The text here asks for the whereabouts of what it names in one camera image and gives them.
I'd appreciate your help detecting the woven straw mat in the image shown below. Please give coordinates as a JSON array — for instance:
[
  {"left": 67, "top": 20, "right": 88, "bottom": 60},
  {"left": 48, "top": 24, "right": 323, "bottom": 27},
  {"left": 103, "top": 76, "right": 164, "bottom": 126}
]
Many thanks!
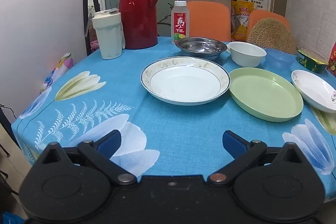
[{"left": 246, "top": 17, "right": 297, "bottom": 54}]

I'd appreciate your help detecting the green plastic plate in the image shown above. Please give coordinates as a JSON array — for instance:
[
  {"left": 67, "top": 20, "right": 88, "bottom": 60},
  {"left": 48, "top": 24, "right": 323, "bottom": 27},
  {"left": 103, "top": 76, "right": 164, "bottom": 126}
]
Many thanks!
[{"left": 229, "top": 67, "right": 304, "bottom": 123}]

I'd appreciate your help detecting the stainless steel bowl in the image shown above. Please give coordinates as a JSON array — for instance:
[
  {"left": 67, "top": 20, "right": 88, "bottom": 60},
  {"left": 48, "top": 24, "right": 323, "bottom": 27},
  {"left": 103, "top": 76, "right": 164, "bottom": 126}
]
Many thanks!
[{"left": 175, "top": 37, "right": 227, "bottom": 62}]

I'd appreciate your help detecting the green instant noodle bowl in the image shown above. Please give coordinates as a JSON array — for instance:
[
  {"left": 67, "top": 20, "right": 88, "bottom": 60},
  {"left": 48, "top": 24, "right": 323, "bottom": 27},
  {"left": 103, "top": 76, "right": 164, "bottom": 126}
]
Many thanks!
[{"left": 297, "top": 48, "right": 329, "bottom": 74}]

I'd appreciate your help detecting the juice bottle with red label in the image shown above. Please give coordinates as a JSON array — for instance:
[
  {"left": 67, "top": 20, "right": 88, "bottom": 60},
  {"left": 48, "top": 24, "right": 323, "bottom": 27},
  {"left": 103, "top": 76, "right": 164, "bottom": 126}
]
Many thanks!
[{"left": 171, "top": 1, "right": 189, "bottom": 45}]

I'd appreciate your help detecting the wide orange chair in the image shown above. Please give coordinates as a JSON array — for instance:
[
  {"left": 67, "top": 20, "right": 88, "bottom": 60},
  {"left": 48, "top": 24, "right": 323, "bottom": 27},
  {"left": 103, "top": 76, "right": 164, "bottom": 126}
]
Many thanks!
[{"left": 187, "top": 1, "right": 231, "bottom": 42}]

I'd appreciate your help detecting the narrow orange chair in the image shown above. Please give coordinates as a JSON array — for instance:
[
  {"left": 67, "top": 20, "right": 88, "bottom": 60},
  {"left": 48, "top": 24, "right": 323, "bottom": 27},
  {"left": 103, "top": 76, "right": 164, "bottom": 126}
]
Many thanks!
[{"left": 248, "top": 9, "right": 290, "bottom": 30}]

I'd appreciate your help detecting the blue floral tablecloth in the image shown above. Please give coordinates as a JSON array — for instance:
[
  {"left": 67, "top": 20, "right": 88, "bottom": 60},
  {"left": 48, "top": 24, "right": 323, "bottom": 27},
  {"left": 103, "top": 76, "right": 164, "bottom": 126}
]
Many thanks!
[{"left": 11, "top": 36, "right": 336, "bottom": 182}]

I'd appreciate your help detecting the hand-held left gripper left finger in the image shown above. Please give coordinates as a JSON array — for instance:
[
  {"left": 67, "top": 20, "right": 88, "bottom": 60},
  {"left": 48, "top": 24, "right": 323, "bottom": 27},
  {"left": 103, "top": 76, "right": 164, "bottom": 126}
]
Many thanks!
[{"left": 39, "top": 130, "right": 137, "bottom": 186}]

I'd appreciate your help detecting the white lidded mug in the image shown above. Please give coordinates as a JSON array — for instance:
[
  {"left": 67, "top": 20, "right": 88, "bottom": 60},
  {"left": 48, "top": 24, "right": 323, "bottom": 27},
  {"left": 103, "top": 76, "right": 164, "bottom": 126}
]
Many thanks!
[{"left": 92, "top": 7, "right": 126, "bottom": 60}]

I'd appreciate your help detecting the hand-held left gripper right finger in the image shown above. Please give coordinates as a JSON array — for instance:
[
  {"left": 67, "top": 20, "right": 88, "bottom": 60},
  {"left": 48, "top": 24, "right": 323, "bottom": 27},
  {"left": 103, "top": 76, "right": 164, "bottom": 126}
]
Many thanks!
[{"left": 222, "top": 130, "right": 306, "bottom": 185}]

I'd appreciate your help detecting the white ceramic bowl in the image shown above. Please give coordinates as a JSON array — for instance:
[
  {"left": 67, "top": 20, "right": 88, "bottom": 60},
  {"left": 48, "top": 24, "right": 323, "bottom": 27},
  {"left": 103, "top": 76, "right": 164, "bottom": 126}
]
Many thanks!
[{"left": 226, "top": 42, "right": 267, "bottom": 67}]

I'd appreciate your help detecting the white floral plate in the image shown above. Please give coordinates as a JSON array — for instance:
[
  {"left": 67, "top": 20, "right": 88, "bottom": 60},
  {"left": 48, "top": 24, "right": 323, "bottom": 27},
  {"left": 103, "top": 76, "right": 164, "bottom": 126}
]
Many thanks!
[{"left": 291, "top": 70, "right": 336, "bottom": 113}]

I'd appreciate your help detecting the yellow snack bag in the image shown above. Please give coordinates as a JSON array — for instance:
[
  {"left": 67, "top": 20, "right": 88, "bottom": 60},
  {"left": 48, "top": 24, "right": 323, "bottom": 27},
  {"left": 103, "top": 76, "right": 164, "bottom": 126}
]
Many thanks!
[{"left": 231, "top": 1, "right": 255, "bottom": 42}]

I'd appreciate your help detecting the large white gold-rimmed plate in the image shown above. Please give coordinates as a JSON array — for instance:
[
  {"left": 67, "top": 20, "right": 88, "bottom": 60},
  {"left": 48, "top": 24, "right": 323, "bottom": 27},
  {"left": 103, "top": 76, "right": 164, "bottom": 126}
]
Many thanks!
[{"left": 140, "top": 56, "right": 231, "bottom": 106}]

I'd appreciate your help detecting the red cracker box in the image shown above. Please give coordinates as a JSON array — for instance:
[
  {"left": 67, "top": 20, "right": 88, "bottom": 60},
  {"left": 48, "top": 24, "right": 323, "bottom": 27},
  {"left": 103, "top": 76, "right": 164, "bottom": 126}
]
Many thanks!
[{"left": 327, "top": 42, "right": 336, "bottom": 76}]

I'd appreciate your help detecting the red thermos jug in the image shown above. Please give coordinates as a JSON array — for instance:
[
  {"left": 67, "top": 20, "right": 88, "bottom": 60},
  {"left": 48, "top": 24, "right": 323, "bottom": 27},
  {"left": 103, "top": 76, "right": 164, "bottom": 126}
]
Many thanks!
[{"left": 119, "top": 0, "right": 161, "bottom": 50}]

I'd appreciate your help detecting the blue plastic bowl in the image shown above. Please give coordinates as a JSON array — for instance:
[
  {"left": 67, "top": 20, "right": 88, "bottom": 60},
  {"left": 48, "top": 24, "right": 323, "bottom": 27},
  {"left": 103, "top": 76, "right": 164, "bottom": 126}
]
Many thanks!
[{"left": 260, "top": 49, "right": 294, "bottom": 71}]

